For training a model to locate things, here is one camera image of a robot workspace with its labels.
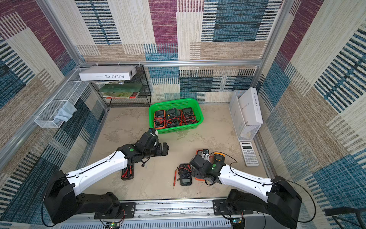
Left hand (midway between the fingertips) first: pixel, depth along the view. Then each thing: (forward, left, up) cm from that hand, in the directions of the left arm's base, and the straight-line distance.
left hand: (163, 147), depth 83 cm
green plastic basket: (+32, -18, -8) cm, 37 cm away
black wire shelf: (+41, +23, +6) cm, 47 cm away
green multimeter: (+24, -4, -2) cm, 24 cm away
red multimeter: (+30, -9, -7) cm, 32 cm away
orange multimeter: (+25, +5, -5) cm, 26 cm away
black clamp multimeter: (-10, -13, -9) cm, 18 cm away
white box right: (+25, -55, +7) cm, 61 cm away
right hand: (-10, -20, -9) cm, 24 cm away
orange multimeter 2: (-1, -21, -6) cm, 22 cm away
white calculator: (0, -53, -11) cm, 54 cm away
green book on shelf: (+35, +28, +14) cm, 47 cm away
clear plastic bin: (+12, -51, -4) cm, 52 cm away
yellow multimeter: (-3, -33, -9) cm, 34 cm away
